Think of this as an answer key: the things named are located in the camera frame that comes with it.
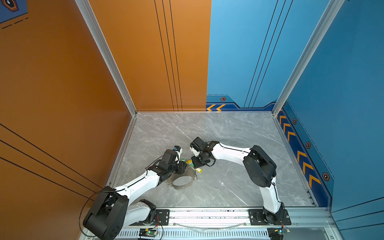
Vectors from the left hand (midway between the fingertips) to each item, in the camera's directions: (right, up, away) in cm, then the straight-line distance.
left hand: (183, 162), depth 88 cm
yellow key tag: (+3, 0, +3) cm, 4 cm away
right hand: (+6, -2, +3) cm, 7 cm away
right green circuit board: (+46, -29, -17) cm, 58 cm away
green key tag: (-1, +1, +4) cm, 4 cm away
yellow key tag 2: (+9, -5, +1) cm, 10 cm away
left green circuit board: (-16, -29, -17) cm, 37 cm away
